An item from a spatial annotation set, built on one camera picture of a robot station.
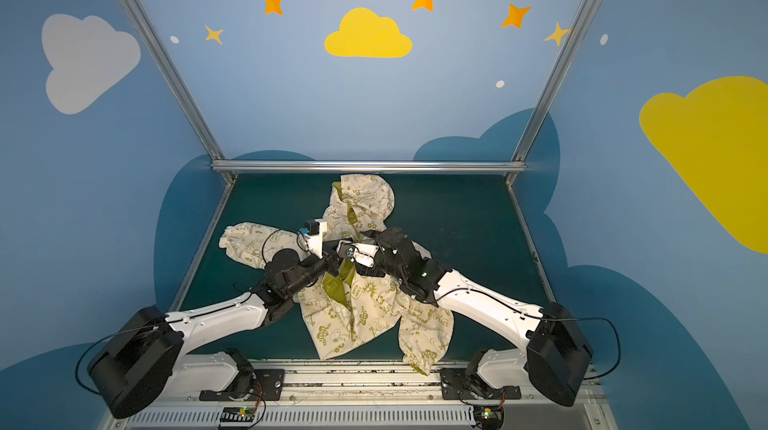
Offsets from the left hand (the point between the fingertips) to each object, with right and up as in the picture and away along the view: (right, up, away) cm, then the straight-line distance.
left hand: (350, 238), depth 78 cm
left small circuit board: (-28, -43, -5) cm, 52 cm away
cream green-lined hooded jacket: (+1, -20, +6) cm, 21 cm away
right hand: (+4, 0, -1) cm, 4 cm away
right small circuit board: (+35, -44, -5) cm, 57 cm away
